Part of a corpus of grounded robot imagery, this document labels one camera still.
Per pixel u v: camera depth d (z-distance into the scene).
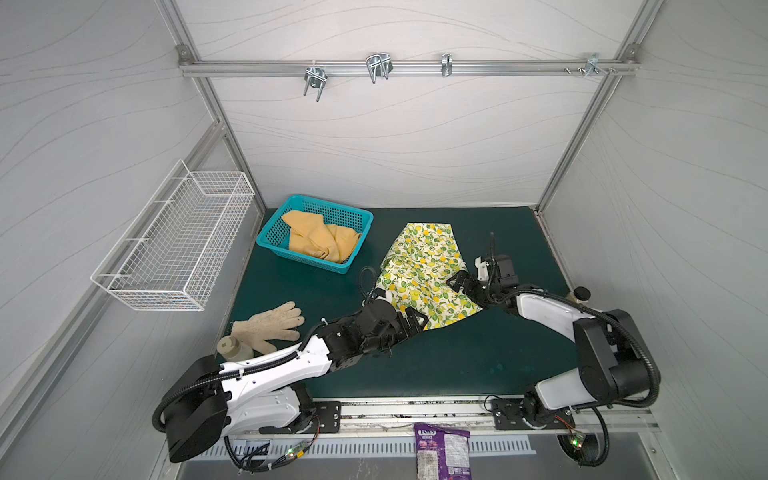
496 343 0.89
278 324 0.90
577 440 0.72
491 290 0.73
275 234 1.05
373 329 0.58
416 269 1.01
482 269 0.85
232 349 0.75
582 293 0.86
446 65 0.78
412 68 0.78
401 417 0.75
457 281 0.83
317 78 0.80
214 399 0.40
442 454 0.66
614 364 0.44
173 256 0.69
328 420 0.74
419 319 0.70
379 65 0.77
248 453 0.72
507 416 0.73
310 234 1.07
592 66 0.77
